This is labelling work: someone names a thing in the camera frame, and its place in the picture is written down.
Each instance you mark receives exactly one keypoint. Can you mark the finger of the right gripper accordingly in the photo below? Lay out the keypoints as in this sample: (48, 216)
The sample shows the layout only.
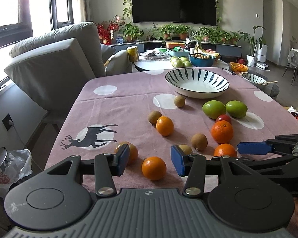
(254, 148)

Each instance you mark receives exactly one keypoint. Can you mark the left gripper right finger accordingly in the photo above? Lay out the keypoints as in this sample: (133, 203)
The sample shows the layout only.
(192, 166)

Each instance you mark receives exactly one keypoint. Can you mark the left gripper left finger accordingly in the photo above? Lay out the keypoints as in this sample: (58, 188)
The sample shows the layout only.
(108, 165)

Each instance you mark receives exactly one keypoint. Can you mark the brown kiwi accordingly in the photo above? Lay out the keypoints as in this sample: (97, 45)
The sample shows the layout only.
(186, 149)
(199, 142)

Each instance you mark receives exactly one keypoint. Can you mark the large dark orange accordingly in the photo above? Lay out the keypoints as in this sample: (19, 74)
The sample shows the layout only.
(222, 132)

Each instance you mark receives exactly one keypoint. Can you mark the red apple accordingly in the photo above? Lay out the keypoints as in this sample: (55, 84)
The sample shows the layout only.
(223, 117)

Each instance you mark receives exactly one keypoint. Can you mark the right green apple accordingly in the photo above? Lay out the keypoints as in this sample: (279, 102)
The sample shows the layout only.
(236, 109)

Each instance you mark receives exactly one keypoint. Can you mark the green apple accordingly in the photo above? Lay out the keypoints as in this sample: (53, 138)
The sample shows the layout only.
(213, 109)
(236, 109)

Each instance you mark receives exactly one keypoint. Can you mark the left green apple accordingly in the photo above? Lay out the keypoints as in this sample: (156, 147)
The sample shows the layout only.
(213, 109)

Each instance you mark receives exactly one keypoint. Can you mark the pink deer-print tablecloth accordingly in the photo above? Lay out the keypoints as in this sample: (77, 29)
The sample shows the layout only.
(114, 109)

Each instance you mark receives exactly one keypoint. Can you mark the kiwi near bowl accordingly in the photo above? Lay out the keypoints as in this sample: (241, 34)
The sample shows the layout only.
(179, 101)

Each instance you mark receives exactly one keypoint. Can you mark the small striped bowl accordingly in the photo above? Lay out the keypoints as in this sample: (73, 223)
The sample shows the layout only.
(253, 78)

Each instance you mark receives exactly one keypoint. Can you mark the blue striped white bowl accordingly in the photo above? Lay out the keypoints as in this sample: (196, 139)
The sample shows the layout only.
(197, 83)

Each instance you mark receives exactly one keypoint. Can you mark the orange basket of tangerines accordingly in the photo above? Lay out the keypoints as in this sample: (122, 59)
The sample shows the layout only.
(238, 67)

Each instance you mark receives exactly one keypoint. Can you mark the white plastic bag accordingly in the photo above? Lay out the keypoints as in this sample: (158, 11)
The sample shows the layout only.
(14, 166)

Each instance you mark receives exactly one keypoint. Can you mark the blue bowl of kiwis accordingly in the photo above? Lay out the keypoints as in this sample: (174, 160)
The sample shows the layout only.
(201, 60)

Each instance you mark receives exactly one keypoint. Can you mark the green apples on plate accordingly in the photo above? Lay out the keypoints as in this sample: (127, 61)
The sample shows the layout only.
(180, 62)

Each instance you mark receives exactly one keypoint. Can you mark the tall potted plant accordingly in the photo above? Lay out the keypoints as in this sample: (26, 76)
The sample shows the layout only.
(254, 43)

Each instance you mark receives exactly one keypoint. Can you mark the bunch of bananas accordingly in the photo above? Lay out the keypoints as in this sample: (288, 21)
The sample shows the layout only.
(199, 50)

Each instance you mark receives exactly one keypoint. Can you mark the round white coffee table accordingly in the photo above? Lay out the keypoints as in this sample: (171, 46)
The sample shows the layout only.
(150, 65)

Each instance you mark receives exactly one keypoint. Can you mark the teal snack tray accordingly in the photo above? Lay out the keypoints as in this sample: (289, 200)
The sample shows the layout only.
(181, 53)

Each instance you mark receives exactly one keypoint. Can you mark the grey fabric sofa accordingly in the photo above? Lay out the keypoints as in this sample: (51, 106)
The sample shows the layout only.
(53, 68)

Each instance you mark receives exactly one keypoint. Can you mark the yellow canister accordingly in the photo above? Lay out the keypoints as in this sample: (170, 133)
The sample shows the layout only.
(133, 53)

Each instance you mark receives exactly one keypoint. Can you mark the red flower decoration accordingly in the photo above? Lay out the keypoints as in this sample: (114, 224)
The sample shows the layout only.
(106, 29)

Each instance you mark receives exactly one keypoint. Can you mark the black wall socket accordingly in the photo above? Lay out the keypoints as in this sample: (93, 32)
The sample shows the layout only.
(7, 122)

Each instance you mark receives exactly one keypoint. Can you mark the black wall television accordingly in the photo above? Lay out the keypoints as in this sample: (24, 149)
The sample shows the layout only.
(201, 12)

